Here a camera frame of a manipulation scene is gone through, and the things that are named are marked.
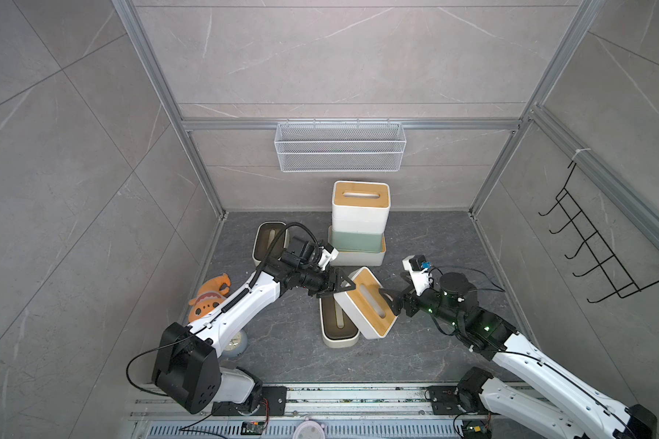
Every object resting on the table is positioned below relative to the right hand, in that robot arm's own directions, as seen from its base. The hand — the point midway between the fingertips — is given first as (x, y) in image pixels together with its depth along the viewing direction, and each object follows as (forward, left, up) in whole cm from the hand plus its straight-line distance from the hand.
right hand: (394, 282), depth 72 cm
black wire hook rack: (-8, -47, +11) cm, 49 cm away
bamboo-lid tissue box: (-5, +8, -5) cm, 11 cm away
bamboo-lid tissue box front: (+22, +8, +7) cm, 24 cm away
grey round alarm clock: (-10, +46, -18) cm, 50 cm away
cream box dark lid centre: (-7, +16, -16) cm, 24 cm away
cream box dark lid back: (+33, +44, -17) cm, 57 cm away
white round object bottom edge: (-31, +24, -20) cm, 44 cm away
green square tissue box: (+21, +8, -9) cm, 24 cm away
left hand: (0, +11, -3) cm, 12 cm away
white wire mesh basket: (+54, +15, +8) cm, 56 cm away
